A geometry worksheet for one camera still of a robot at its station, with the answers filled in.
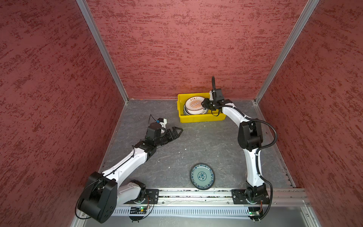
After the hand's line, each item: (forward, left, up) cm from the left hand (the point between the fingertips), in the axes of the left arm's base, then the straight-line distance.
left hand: (178, 135), depth 82 cm
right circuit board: (-36, -40, -15) cm, 56 cm away
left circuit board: (-36, +18, -14) cm, 43 cm away
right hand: (+28, -17, -4) cm, 33 cm away
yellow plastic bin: (+21, -21, -8) cm, 31 cm away
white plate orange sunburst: (+30, -10, -7) cm, 32 cm away
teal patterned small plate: (-19, -15, -15) cm, 28 cm away
